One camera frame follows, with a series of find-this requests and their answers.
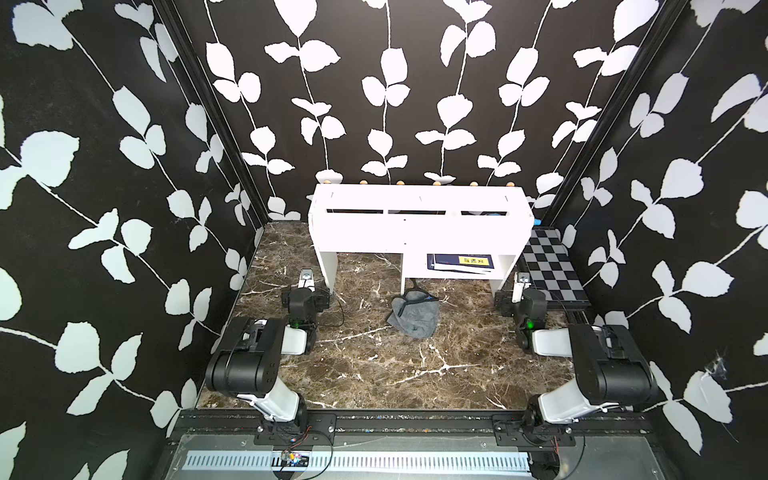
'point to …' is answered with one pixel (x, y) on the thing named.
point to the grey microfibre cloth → (415, 314)
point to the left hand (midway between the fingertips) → (307, 280)
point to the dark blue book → (467, 263)
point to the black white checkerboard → (552, 268)
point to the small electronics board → (290, 459)
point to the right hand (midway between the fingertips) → (511, 284)
